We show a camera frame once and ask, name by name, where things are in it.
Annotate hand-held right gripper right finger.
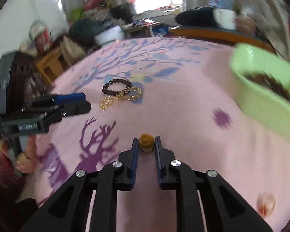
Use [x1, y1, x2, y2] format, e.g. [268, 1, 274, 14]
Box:
[155, 136, 273, 232]

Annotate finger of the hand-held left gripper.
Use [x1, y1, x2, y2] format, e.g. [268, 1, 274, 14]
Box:
[32, 92, 86, 107]
[45, 101, 92, 124]

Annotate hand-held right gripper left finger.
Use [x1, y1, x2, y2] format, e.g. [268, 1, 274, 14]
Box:
[19, 138, 139, 232]

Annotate gold chain bracelet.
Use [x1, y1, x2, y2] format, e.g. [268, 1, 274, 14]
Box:
[100, 94, 122, 112]
[119, 86, 143, 102]

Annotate dark bead bracelet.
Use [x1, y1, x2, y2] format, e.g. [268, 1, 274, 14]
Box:
[102, 78, 132, 96]

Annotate red and white bead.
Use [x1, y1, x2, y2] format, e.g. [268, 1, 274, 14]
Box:
[256, 193, 276, 217]

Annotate green plastic basket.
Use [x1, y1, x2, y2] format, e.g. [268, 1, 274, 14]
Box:
[228, 42, 290, 144]

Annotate person's left forearm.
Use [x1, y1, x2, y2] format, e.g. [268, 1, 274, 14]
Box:
[0, 135, 29, 199]

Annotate person's left hand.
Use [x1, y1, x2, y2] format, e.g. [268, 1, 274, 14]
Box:
[14, 135, 38, 174]

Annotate wooden stool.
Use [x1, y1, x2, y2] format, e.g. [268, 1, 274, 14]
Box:
[35, 46, 73, 83]

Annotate tan paper bag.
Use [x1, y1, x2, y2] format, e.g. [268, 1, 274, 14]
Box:
[60, 36, 86, 63]

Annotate red and white carton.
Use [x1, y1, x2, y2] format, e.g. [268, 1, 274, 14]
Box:
[30, 20, 51, 56]

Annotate dark green bundle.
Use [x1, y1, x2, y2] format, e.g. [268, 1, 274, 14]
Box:
[69, 18, 104, 45]

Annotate white storage bin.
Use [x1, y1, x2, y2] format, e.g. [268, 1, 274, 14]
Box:
[94, 26, 125, 46]

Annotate green bag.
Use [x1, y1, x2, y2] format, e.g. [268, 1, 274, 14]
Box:
[71, 7, 85, 21]

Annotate black bag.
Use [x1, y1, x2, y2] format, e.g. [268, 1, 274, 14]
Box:
[111, 3, 133, 23]

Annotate red bag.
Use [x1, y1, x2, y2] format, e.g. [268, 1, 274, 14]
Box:
[83, 0, 104, 11]

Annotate small folding table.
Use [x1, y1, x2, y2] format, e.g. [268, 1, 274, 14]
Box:
[122, 20, 165, 38]

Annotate wooden desk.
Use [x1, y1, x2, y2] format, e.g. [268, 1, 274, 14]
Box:
[169, 26, 276, 51]

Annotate dark folded garment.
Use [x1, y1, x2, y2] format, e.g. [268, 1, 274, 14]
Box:
[175, 7, 218, 27]

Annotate white enamel mug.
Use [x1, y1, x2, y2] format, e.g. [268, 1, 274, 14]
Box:
[213, 8, 237, 29]

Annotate blue crumpled cloth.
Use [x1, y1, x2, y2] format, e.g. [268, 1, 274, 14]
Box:
[209, 0, 237, 9]

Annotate dotted green cloth cover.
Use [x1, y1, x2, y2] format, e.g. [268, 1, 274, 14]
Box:
[256, 0, 290, 58]

